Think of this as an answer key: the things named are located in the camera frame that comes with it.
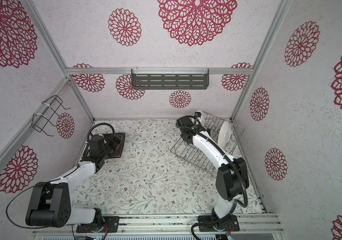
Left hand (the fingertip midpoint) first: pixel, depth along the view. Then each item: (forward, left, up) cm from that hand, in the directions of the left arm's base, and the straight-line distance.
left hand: (121, 141), depth 90 cm
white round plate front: (+5, -64, -1) cm, 64 cm away
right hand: (+2, -47, +8) cm, 48 cm away
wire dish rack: (-1, -43, -13) cm, 45 cm away
